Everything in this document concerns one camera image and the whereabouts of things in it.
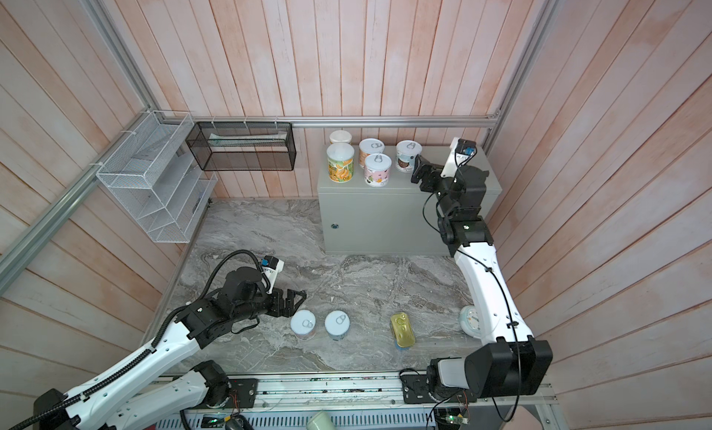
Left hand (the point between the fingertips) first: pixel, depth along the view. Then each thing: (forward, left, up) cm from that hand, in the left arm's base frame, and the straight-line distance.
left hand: (292, 300), depth 75 cm
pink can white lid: (-3, -2, -8) cm, 9 cm away
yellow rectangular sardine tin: (-5, -32, -10) cm, 34 cm away
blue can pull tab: (-3, -12, -9) cm, 15 cm away
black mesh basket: (+59, +26, +9) cm, 65 cm away
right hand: (+26, -37, +29) cm, 54 cm away
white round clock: (-1, -53, -12) cm, 54 cm away
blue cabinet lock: (+25, -11, +2) cm, 27 cm away
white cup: (-27, -9, -7) cm, 29 cm away
